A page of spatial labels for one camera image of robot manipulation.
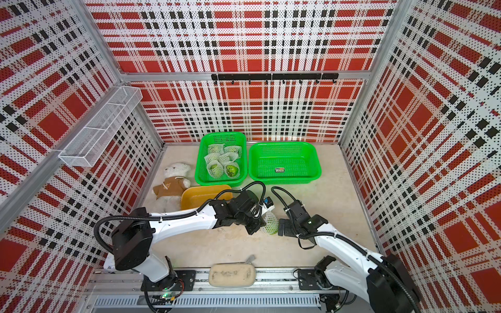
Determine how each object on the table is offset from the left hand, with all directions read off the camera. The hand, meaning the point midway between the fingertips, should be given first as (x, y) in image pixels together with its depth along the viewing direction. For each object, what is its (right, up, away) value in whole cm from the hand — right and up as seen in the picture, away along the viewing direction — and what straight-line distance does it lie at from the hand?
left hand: (265, 222), depth 80 cm
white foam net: (+3, 0, 0) cm, 3 cm away
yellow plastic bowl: (-34, +8, +14) cm, 38 cm away
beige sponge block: (-13, -17, -8) cm, 23 cm away
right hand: (+12, -4, +4) cm, 13 cm away
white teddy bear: (-45, +10, +11) cm, 48 cm away
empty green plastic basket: (-23, +27, +24) cm, 43 cm away
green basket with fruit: (+12, +25, +32) cm, 42 cm away
